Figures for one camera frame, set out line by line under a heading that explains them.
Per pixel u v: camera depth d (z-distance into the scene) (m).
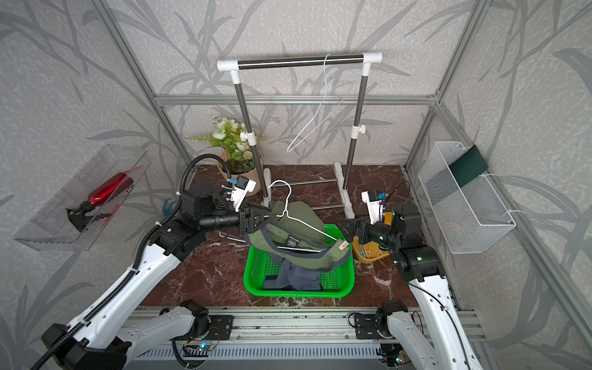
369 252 0.89
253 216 0.58
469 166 0.75
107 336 0.39
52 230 0.59
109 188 0.67
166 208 1.05
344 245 0.64
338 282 0.83
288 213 0.62
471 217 0.59
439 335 0.40
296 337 0.73
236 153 0.95
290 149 1.18
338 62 0.60
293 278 0.76
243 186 0.58
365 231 0.59
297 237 0.68
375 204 0.60
